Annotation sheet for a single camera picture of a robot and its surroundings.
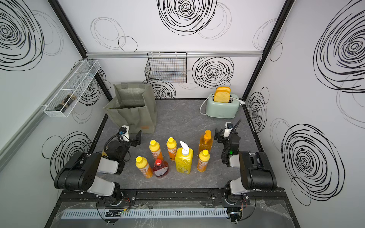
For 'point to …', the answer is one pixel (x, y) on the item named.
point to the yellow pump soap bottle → (184, 156)
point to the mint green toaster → (229, 110)
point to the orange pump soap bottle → (206, 143)
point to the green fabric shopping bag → (134, 106)
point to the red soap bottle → (160, 168)
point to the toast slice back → (223, 88)
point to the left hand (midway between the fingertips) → (132, 129)
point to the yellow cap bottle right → (204, 157)
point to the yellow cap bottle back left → (154, 147)
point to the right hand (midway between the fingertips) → (225, 129)
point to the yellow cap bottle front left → (141, 163)
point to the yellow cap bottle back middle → (171, 145)
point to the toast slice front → (222, 96)
